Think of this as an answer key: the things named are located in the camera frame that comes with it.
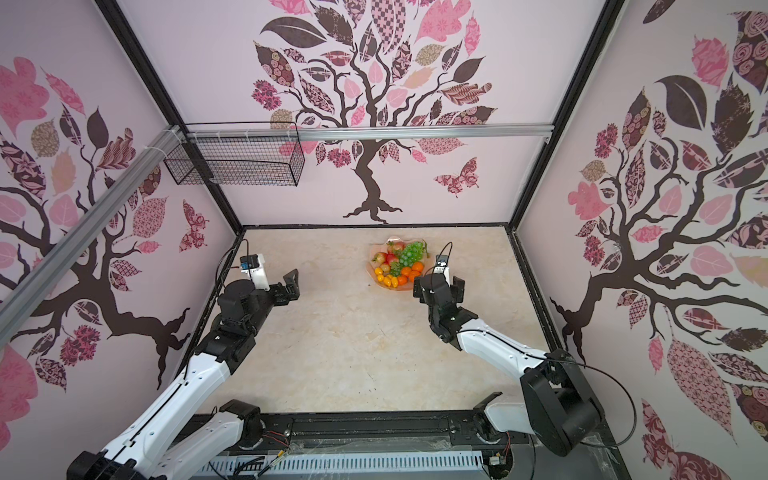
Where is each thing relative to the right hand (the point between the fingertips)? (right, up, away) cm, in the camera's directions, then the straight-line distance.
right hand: (437, 274), depth 86 cm
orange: (-4, +2, +17) cm, 17 cm away
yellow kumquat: (-18, 0, +17) cm, 25 cm away
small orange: (-8, 0, +17) cm, 19 cm away
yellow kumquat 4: (-12, -4, +12) cm, 18 cm away
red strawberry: (-15, +5, +20) cm, 25 cm away
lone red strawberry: (-12, +9, +18) cm, 23 cm away
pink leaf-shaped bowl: (-16, +8, +21) cm, 28 cm away
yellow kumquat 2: (-18, -2, +12) cm, 21 cm away
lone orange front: (-10, -3, +14) cm, 18 cm away
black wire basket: (-77, +44, +36) cm, 96 cm away
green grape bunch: (-8, +6, +15) cm, 18 cm away
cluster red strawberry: (-16, +1, +17) cm, 23 cm away
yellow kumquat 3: (-15, -3, +12) cm, 20 cm away
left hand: (-43, -1, -8) cm, 44 cm away
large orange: (-6, -1, +16) cm, 17 cm away
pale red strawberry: (-18, +5, +18) cm, 26 cm away
